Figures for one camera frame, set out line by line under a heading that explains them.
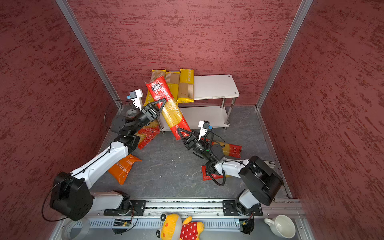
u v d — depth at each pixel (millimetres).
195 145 634
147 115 576
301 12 727
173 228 631
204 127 641
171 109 621
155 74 855
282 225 698
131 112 1136
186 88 790
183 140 644
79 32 793
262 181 432
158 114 598
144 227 696
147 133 947
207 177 828
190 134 641
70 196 405
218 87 850
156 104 622
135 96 579
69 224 669
